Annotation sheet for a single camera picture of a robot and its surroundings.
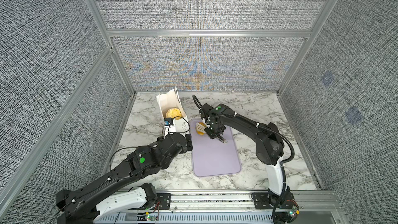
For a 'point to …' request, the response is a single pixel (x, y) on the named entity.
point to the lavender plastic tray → (211, 157)
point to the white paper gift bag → (170, 99)
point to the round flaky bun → (173, 112)
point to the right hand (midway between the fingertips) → (213, 134)
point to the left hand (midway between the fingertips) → (184, 137)
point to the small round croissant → (200, 128)
